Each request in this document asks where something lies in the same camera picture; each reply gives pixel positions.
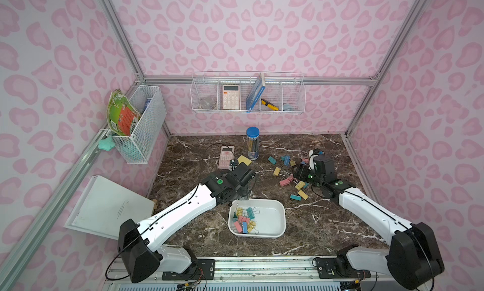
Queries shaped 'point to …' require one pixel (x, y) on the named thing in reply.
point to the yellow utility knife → (265, 102)
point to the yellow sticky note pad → (242, 159)
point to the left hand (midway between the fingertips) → (240, 187)
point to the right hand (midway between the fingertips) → (296, 167)
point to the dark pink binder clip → (238, 227)
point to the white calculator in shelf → (230, 97)
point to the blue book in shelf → (255, 93)
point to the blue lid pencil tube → (253, 133)
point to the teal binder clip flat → (272, 160)
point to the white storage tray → (257, 218)
